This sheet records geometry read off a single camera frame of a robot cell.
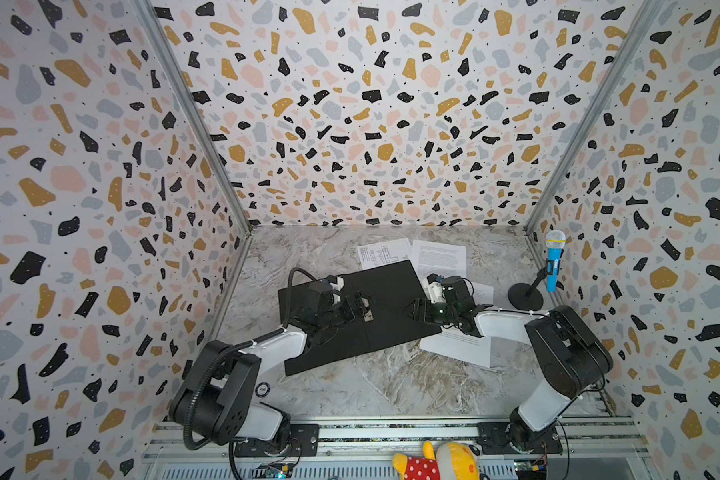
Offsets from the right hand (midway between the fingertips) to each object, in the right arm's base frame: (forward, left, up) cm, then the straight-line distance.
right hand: (405, 307), depth 91 cm
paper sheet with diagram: (+27, +7, -7) cm, 29 cm away
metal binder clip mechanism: (0, +12, -7) cm, 14 cm away
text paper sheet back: (+25, -14, -8) cm, 30 cm away
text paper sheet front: (-8, -16, -8) cm, 20 cm away
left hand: (-2, +11, +6) cm, 13 cm away
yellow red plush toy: (-39, -8, +1) cm, 40 cm away
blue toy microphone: (+11, -41, +19) cm, 46 cm away
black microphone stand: (+8, -41, -7) cm, 43 cm away
